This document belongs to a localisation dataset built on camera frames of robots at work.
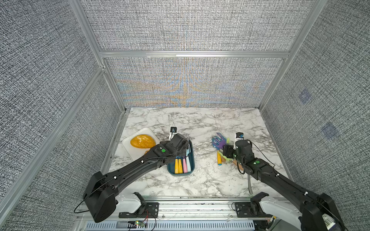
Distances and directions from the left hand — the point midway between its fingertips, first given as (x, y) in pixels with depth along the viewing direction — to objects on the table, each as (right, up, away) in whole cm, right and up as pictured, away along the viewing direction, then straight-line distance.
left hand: (178, 145), depth 81 cm
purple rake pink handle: (+4, -13, +6) cm, 15 cm away
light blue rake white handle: (+6, -11, +6) cm, 14 cm away
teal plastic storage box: (-5, -15, +5) cm, 16 cm away
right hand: (+29, +1, +4) cm, 29 cm away
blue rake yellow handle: (-2, -13, +5) cm, 14 cm away
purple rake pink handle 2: (+26, 0, +17) cm, 31 cm away
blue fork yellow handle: (+1, -15, +5) cm, 15 cm away
